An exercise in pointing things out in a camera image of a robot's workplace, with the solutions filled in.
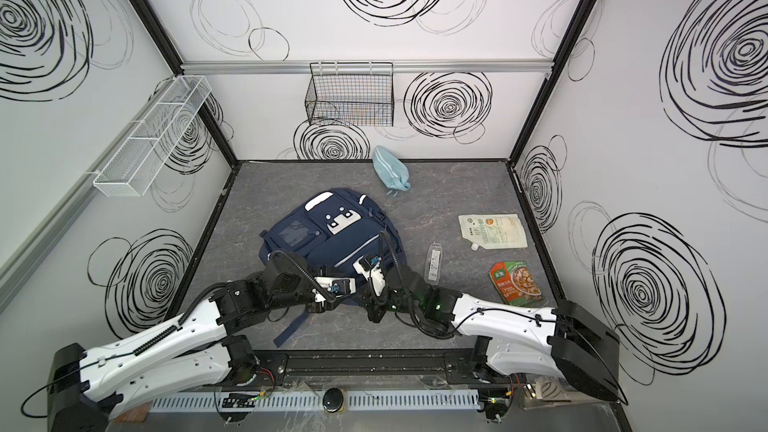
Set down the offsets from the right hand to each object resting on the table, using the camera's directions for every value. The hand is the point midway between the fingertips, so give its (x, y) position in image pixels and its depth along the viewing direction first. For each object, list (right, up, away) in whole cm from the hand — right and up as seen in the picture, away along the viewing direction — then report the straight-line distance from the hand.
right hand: (347, 301), depth 71 cm
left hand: (0, +5, +2) cm, 5 cm away
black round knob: (-2, -17, -9) cm, 20 cm away
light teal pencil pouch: (+11, +34, +44) cm, 57 cm away
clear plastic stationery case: (+24, +4, +20) cm, 31 cm away
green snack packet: (+48, -1, +17) cm, 51 cm away
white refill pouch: (+45, +13, +28) cm, 55 cm away
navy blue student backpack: (-7, +14, +22) cm, 27 cm away
